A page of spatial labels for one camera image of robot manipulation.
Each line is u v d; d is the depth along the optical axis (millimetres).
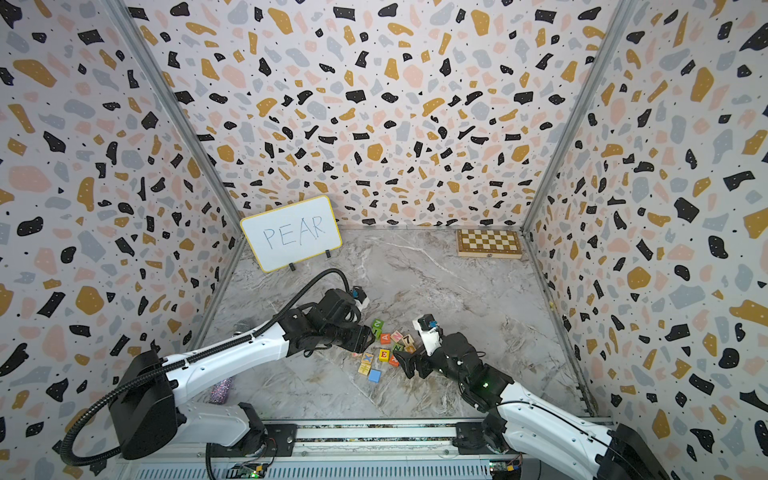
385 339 901
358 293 744
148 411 391
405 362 699
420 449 731
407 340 900
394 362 864
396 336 919
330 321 620
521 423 531
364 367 855
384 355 870
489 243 1141
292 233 1036
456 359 592
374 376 838
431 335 688
